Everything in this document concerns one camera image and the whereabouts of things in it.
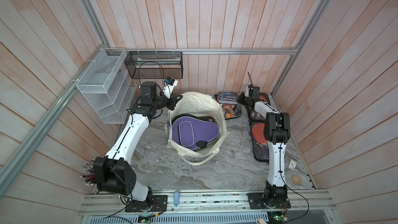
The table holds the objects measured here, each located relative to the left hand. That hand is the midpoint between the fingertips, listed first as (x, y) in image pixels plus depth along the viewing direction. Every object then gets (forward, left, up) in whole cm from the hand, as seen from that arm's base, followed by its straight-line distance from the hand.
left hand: (181, 98), depth 78 cm
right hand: (+25, -38, -24) cm, 52 cm away
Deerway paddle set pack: (+24, -32, -27) cm, 48 cm away
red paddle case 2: (-12, -47, -28) cm, 56 cm away
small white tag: (-24, -62, -29) cm, 72 cm away
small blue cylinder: (-41, +2, -27) cm, 49 cm away
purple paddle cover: (-10, -7, -19) cm, 23 cm away
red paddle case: (+26, -61, -27) cm, 71 cm away
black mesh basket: (+36, +21, -5) cm, 42 cm away
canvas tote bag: (0, -11, -5) cm, 12 cm away
